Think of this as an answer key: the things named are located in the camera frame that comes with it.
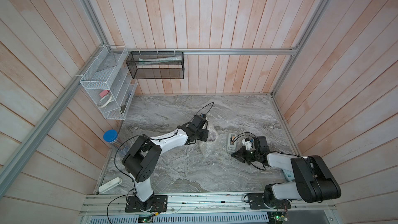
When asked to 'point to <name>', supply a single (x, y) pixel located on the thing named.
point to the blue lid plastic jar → (111, 136)
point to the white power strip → (110, 185)
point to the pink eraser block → (103, 93)
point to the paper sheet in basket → (145, 61)
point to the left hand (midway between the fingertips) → (205, 136)
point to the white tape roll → (104, 100)
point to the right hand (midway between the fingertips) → (232, 153)
